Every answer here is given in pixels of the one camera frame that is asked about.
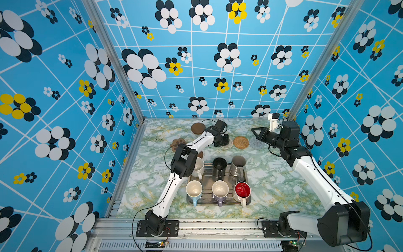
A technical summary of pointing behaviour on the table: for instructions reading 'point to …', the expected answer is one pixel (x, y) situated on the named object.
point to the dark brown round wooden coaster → (198, 128)
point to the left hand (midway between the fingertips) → (230, 142)
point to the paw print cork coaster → (175, 142)
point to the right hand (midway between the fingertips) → (252, 129)
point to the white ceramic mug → (199, 168)
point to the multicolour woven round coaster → (228, 146)
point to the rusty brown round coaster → (200, 154)
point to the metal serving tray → (207, 198)
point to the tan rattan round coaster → (241, 142)
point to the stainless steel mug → (237, 165)
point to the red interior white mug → (242, 191)
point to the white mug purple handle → (220, 190)
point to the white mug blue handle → (194, 189)
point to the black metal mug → (219, 167)
